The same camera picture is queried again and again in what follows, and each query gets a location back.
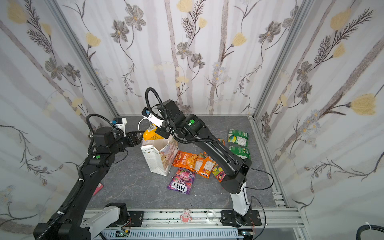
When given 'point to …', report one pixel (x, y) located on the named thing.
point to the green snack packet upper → (238, 137)
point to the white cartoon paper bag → (159, 154)
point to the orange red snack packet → (185, 159)
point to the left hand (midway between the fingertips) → (138, 128)
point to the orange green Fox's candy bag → (218, 172)
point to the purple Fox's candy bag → (182, 181)
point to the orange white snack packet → (203, 164)
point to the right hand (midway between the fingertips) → (156, 117)
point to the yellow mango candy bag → (150, 134)
